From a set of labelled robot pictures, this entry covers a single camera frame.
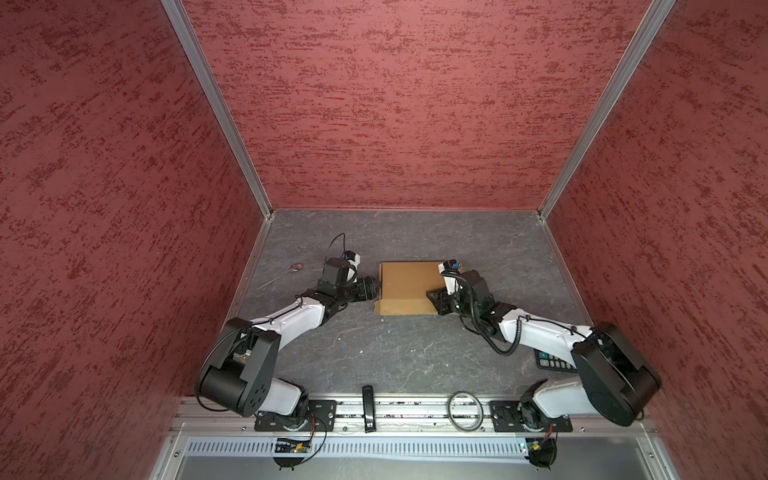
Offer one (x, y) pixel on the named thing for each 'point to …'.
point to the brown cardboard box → (403, 287)
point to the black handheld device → (368, 409)
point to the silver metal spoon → (295, 267)
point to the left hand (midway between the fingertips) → (372, 289)
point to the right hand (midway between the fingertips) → (427, 299)
